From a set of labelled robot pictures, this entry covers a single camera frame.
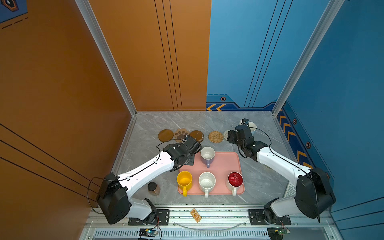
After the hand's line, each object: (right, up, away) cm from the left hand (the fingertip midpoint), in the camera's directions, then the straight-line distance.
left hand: (188, 156), depth 81 cm
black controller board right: (+42, -34, -11) cm, 55 cm away
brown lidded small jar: (-17, -15, -7) cm, 24 cm away
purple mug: (+11, -1, +12) cm, 16 cm away
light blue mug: (+42, +17, +19) cm, 49 cm away
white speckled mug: (+10, -15, +2) cm, 18 cm away
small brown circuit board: (+4, -28, -8) cm, 29 cm away
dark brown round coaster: (+5, +10, +24) cm, 27 cm away
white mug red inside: (+26, -14, +2) cm, 29 cm away
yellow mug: (-3, -14, +3) cm, 15 cm away
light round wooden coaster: (-18, +10, +25) cm, 32 cm away
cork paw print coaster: (-8, +10, +25) cm, 29 cm away
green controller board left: (-19, -34, -10) cm, 40 cm away
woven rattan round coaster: (+18, +9, +24) cm, 31 cm away
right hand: (+25, +12, +7) cm, 29 cm away
